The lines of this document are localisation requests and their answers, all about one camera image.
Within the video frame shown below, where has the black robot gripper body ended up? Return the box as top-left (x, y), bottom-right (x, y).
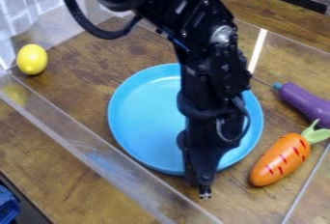
top-left (175, 26), bottom-right (254, 201)

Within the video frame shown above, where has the orange toy carrot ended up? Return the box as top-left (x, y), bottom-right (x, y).
top-left (249, 121), bottom-right (330, 186)

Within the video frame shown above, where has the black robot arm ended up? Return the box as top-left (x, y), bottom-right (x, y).
top-left (98, 0), bottom-right (251, 199)

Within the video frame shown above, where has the blue round plastic tray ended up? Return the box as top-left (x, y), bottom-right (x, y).
top-left (107, 63), bottom-right (266, 177)

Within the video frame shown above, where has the yellow toy lemon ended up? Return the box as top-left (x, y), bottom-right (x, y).
top-left (17, 44), bottom-right (48, 75)

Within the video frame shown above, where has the purple toy eggplant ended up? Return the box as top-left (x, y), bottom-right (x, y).
top-left (274, 82), bottom-right (330, 128)

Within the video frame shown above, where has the blue object at corner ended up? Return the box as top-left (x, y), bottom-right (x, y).
top-left (0, 185), bottom-right (20, 224)

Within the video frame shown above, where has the black braided cable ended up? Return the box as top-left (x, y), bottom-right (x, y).
top-left (54, 0), bottom-right (143, 41)

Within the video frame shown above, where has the clear acrylic barrier wall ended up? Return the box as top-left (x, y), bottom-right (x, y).
top-left (0, 0), bottom-right (330, 224)

